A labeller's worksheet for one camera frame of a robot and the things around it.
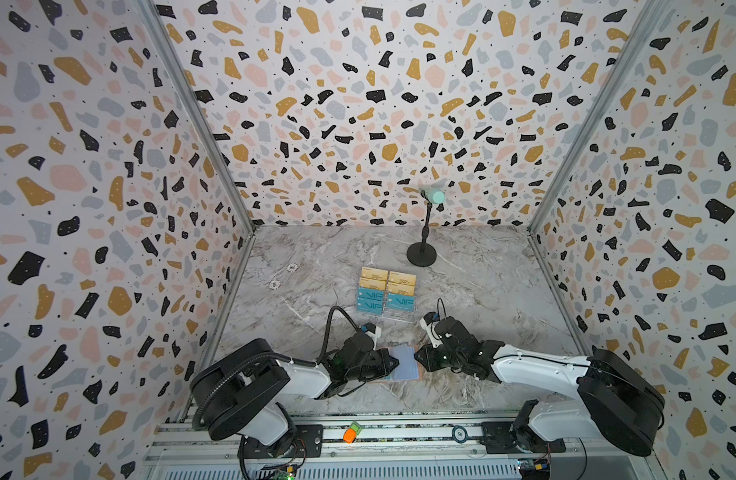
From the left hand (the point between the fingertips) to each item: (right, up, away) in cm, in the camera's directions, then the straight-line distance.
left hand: (408, 361), depth 82 cm
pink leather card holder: (0, -2, +1) cm, 3 cm away
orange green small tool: (-15, -15, -9) cm, 23 cm away
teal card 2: (-11, +14, +13) cm, 22 cm away
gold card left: (-9, +20, +13) cm, 25 cm away
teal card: (-2, +14, +13) cm, 19 cm away
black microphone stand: (+8, +29, +31) cm, 44 cm away
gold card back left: (-11, +23, +14) cm, 29 cm away
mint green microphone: (+8, +46, +2) cm, 47 cm away
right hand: (+2, +2, +2) cm, 4 cm away
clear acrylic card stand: (0, +9, +16) cm, 18 cm away
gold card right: (-2, +18, +13) cm, 22 cm away
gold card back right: (-1, +22, +13) cm, 25 cm away
